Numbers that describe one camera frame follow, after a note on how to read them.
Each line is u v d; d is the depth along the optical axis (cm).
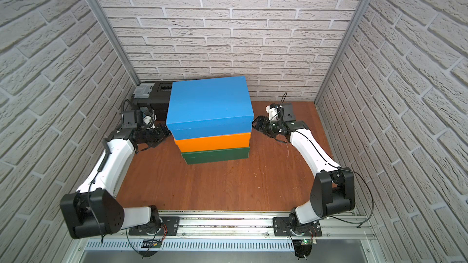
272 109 78
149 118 70
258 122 74
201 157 86
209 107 70
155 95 100
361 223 59
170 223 74
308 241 71
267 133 75
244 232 74
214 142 78
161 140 74
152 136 69
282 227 73
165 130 72
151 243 72
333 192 43
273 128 71
